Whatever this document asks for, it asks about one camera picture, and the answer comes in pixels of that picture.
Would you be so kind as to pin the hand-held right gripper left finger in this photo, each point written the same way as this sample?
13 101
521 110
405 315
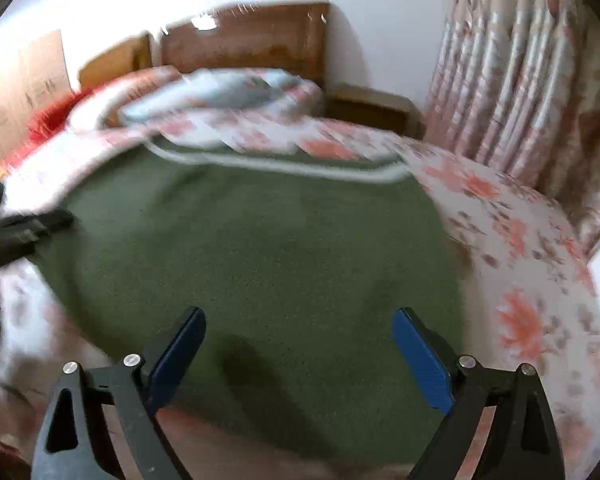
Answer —
177 355

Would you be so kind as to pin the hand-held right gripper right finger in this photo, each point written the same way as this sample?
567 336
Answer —
422 360

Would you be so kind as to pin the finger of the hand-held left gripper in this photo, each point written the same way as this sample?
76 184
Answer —
29 227

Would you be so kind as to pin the green knitted sweater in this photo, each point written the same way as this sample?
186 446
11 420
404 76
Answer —
280 260

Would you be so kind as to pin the red blanket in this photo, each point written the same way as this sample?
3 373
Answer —
44 125

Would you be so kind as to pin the floral bed quilt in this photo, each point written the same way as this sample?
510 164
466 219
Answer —
520 260

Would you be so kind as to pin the small wooden headboard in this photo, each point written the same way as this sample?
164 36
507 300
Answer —
114 60

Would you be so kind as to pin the blue floral pillow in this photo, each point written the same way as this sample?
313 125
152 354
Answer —
219 92

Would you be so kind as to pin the wooden nightstand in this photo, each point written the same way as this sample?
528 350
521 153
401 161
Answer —
375 110

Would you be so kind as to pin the large wooden headboard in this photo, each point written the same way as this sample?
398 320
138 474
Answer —
260 40

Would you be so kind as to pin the floral curtain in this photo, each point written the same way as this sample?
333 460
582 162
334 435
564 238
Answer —
520 70

